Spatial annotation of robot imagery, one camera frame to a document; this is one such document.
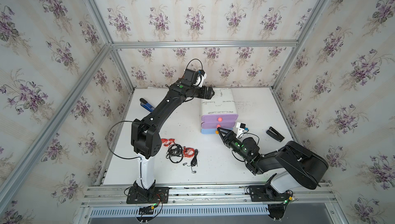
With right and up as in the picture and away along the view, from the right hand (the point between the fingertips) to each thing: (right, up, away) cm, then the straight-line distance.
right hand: (219, 131), depth 80 cm
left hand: (-5, +21, +5) cm, 22 cm away
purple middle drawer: (-5, +3, +5) cm, 8 cm away
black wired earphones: (-24, -14, +6) cm, 29 cm away
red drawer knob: (0, +7, 0) cm, 7 cm away
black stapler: (+36, -4, +13) cm, 39 cm away
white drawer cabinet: (+2, +16, +2) cm, 16 cm away
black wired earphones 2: (-13, -18, +3) cm, 23 cm away
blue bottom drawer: (-3, -2, +11) cm, 11 cm away
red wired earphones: (-17, -13, +6) cm, 22 cm away
